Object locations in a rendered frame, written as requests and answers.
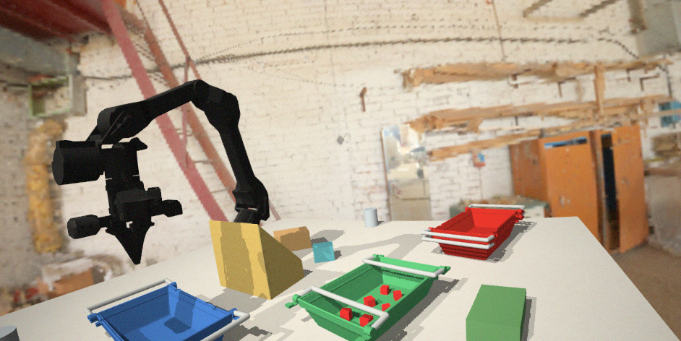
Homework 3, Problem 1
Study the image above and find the green cube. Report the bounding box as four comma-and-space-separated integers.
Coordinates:
466, 284, 526, 341

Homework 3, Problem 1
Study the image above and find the small teal block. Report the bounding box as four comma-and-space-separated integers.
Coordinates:
312, 241, 335, 263

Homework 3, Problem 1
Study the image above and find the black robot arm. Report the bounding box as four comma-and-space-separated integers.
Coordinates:
51, 79, 270, 225

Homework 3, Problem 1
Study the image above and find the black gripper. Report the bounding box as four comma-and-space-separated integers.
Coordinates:
67, 176, 183, 264

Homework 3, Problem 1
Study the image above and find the green plastic tray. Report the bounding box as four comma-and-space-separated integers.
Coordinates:
285, 254, 451, 341

